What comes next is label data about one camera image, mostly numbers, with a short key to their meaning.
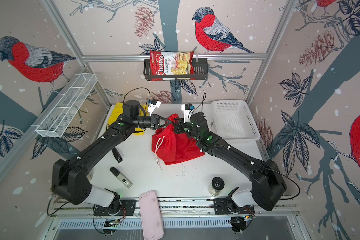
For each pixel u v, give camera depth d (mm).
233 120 1104
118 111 1155
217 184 707
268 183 407
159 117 696
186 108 679
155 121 660
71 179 416
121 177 808
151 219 684
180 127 663
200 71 949
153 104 698
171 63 876
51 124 697
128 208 734
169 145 757
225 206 730
